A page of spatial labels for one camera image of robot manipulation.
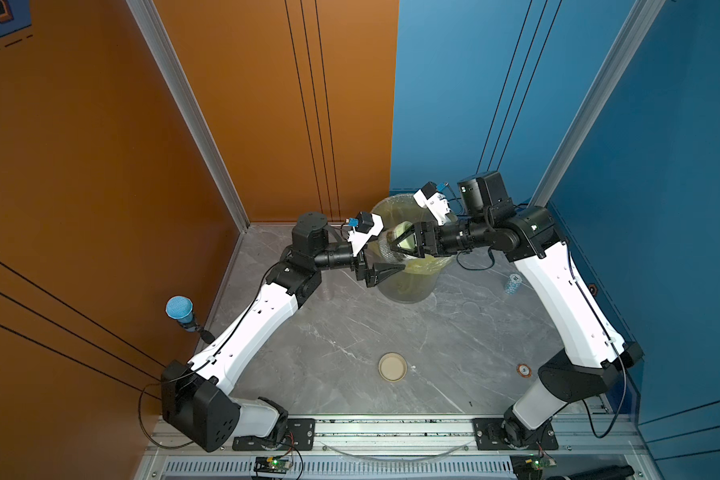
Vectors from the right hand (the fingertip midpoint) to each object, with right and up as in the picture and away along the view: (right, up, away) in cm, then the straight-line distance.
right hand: (405, 245), depth 62 cm
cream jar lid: (-1, -34, +23) cm, 41 cm away
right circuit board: (+31, -52, +8) cm, 61 cm away
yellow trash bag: (0, +11, +30) cm, 32 cm away
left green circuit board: (-31, -53, +9) cm, 62 cm away
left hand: (-2, 0, +3) cm, 3 cm away
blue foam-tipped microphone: (-48, -13, +1) cm, 49 cm away
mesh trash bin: (+8, -8, +26) cm, 28 cm away
